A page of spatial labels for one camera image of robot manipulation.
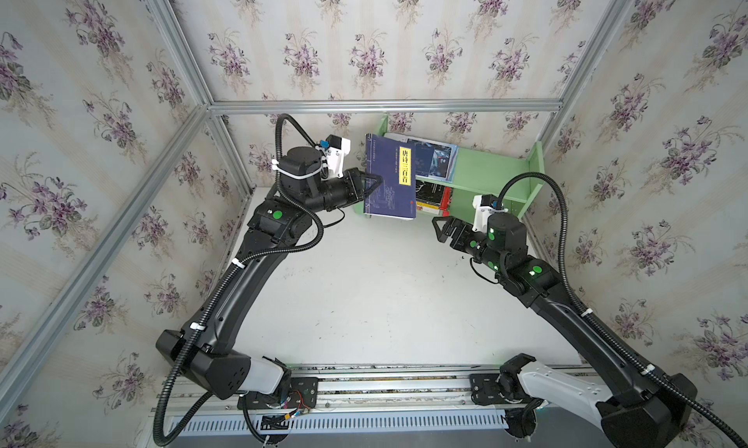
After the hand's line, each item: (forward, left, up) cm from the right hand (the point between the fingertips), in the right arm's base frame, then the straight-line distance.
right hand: (441, 224), depth 72 cm
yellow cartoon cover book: (+18, -1, -14) cm, 23 cm away
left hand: (+2, +15, +15) cm, 22 cm away
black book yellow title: (+22, -1, -11) cm, 25 cm away
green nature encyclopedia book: (+20, -7, -13) cm, 25 cm away
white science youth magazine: (+27, -2, -1) cm, 27 cm away
